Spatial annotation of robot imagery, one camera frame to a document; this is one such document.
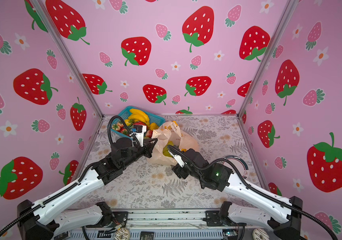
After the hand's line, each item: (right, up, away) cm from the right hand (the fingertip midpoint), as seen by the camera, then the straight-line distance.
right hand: (175, 159), depth 70 cm
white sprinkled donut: (+39, -34, -2) cm, 52 cm away
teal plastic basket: (-17, +23, +40) cm, 49 cm away
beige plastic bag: (-3, +13, +10) cm, 17 cm away
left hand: (-9, +10, -1) cm, 13 cm away
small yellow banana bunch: (-27, +24, +37) cm, 52 cm away
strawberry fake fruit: (-40, +16, +32) cm, 54 cm away
